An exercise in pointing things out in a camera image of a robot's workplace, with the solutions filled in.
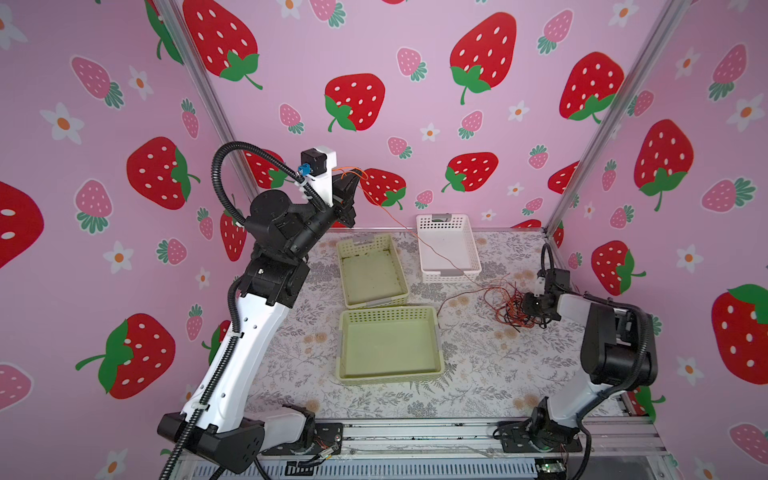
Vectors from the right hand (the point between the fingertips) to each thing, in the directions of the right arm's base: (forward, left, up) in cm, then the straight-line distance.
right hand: (533, 305), depth 98 cm
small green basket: (+7, +57, 0) cm, 57 cm away
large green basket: (-19, +47, -1) cm, 51 cm away
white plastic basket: (+24, +29, -1) cm, 38 cm away
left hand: (-11, +51, +56) cm, 76 cm away
